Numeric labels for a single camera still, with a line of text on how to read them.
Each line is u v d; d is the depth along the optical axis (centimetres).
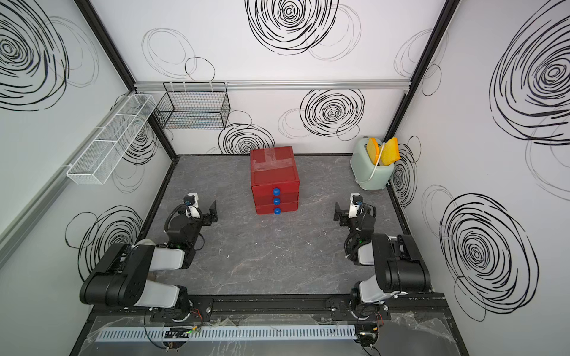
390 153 96
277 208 94
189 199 75
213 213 83
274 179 82
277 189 83
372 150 94
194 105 96
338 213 84
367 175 95
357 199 77
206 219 81
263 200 88
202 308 74
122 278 44
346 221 81
